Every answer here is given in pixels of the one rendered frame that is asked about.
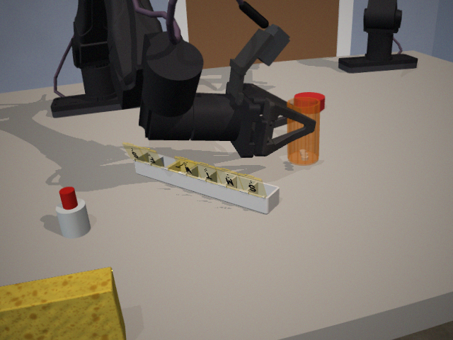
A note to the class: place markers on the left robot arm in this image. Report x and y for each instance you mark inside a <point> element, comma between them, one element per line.
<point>381,20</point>

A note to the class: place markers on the red short cylinder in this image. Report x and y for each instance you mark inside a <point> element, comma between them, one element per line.
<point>319,96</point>

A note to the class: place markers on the grey cylinder with red top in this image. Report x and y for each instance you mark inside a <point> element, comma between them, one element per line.
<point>72,214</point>

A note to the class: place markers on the orange translucent pill bottle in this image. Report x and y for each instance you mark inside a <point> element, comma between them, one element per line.
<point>305,150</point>

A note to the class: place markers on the white weekly pill organiser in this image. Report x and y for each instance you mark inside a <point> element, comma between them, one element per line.
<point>239,189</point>

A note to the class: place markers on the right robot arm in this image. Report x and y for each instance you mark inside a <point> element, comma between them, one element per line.
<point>131,39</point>

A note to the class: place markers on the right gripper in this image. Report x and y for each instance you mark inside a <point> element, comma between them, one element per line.
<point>235,117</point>

